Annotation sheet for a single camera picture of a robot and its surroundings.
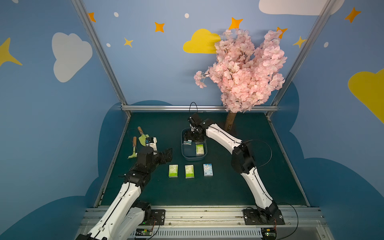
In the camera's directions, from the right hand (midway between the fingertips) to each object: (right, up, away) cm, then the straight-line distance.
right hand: (189, 138), depth 98 cm
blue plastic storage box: (+3, -5, +4) cm, 7 cm away
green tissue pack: (+7, -8, +1) cm, 10 cm away
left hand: (-13, -4, -17) cm, 22 cm away
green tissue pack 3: (0, -20, -9) cm, 22 cm away
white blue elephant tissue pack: (+11, -19, -8) cm, 23 cm away
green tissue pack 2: (-10, -19, -9) cm, 23 cm away
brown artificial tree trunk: (+28, +13, +3) cm, 32 cm away
